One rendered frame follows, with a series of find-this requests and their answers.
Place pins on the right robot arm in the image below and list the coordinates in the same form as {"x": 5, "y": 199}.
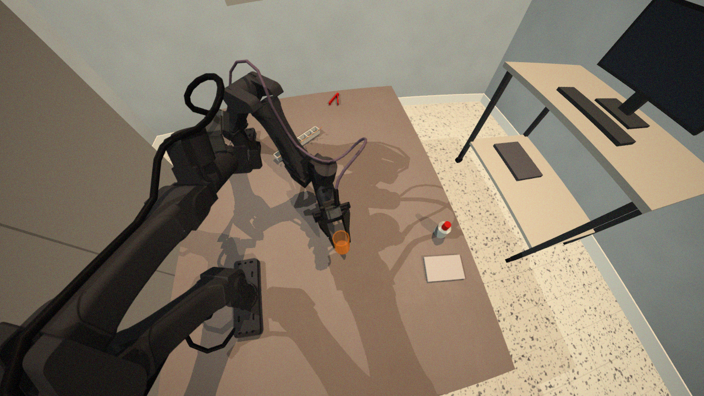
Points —
{"x": 77, "y": 350}

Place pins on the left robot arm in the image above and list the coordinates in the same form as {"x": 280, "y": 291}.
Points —
{"x": 244, "y": 96}

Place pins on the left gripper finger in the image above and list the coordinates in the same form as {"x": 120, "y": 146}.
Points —
{"x": 346, "y": 221}
{"x": 324, "y": 226}

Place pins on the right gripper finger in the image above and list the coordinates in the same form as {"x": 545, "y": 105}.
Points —
{"x": 253, "y": 146}

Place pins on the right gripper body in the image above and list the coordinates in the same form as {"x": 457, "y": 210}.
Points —
{"x": 233, "y": 158}

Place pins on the white bottle with red cap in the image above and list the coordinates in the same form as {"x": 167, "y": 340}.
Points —
{"x": 442, "y": 229}

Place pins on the orange pill bottle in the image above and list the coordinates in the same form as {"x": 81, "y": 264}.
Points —
{"x": 341, "y": 242}

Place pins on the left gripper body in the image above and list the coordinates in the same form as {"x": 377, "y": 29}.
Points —
{"x": 326, "y": 201}

